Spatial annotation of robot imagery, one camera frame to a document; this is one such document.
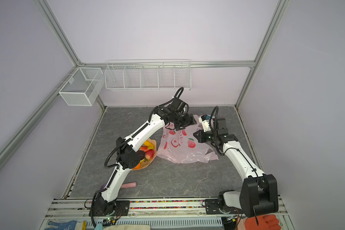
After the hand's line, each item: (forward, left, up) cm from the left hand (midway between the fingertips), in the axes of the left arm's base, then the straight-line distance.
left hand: (194, 125), depth 83 cm
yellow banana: (-4, +27, -13) cm, 30 cm away
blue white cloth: (-41, +65, -18) cm, 79 cm away
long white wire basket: (+46, +29, +5) cm, 55 cm away
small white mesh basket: (+40, +77, 0) cm, 87 cm away
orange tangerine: (-25, +29, +6) cm, 38 cm away
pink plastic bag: (-6, +8, -12) cm, 16 cm away
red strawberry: (-9, +28, -14) cm, 32 cm away
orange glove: (-47, -29, -17) cm, 58 cm away
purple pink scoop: (-29, +37, -3) cm, 47 cm away
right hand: (-3, 0, -3) cm, 5 cm away
